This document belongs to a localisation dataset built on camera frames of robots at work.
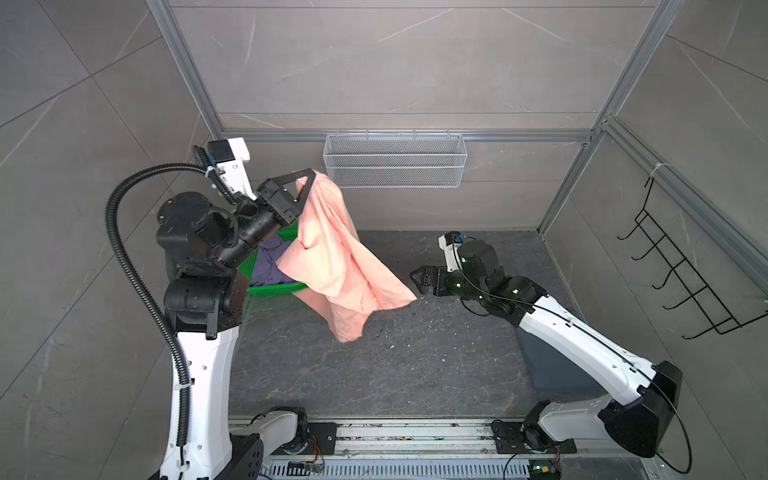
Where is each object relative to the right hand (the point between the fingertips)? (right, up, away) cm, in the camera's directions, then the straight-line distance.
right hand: (423, 272), depth 74 cm
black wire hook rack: (+59, -8, -15) cm, 61 cm away
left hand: (-20, +18, -28) cm, 39 cm away
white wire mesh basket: (-6, +37, +26) cm, 46 cm away
